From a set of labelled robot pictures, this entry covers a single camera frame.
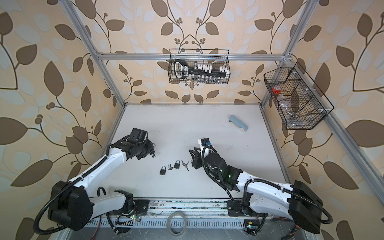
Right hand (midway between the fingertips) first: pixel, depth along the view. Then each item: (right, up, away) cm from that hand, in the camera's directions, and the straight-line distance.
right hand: (192, 151), depth 75 cm
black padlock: (-23, -4, +9) cm, 25 cm away
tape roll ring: (-9, -31, -1) cm, 32 cm away
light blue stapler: (+31, +13, +29) cm, 45 cm away
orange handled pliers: (+48, -34, -7) cm, 59 cm away
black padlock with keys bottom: (-10, -11, +14) cm, 20 cm away
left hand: (-22, +1, +10) cm, 24 cm away
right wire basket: (+54, +24, -2) cm, 59 cm away
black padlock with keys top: (-18, -14, +12) cm, 25 cm away
